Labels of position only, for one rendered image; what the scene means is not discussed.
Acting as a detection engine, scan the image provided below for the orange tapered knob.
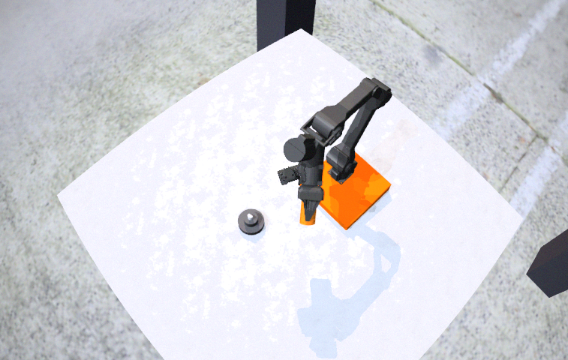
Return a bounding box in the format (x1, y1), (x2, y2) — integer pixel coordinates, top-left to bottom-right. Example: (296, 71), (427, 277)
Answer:
(300, 201), (317, 225)

